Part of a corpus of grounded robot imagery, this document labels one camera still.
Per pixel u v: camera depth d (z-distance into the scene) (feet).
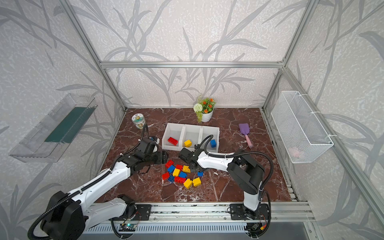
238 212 2.45
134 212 2.27
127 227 2.32
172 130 3.46
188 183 2.66
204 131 3.17
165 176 2.77
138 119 3.38
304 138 1.98
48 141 2.07
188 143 3.16
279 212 2.48
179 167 2.85
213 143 3.07
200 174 2.79
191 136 3.43
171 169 2.84
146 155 2.11
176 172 2.78
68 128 2.04
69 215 1.28
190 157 2.12
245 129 3.47
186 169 2.89
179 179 2.70
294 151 2.41
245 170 1.54
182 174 2.82
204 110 3.35
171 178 2.76
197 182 2.70
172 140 3.25
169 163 2.91
